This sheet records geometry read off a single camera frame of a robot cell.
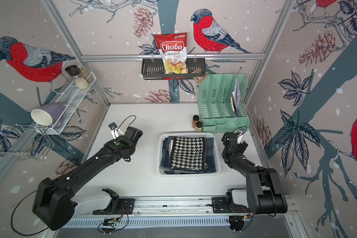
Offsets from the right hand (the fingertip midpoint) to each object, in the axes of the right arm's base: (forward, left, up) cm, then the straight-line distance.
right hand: (235, 135), depth 91 cm
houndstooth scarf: (-14, +30, +2) cm, 33 cm away
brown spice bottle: (+12, +25, +1) cm, 27 cm away
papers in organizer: (+19, 0, +14) cm, 23 cm away
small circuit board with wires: (-47, +67, -11) cm, 82 cm away
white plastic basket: (-1, +30, +2) cm, 30 cm away
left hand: (-7, +66, +9) cm, 67 cm away
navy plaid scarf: (-14, +42, 0) cm, 44 cm away
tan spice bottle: (+7, +22, 0) cm, 24 cm away
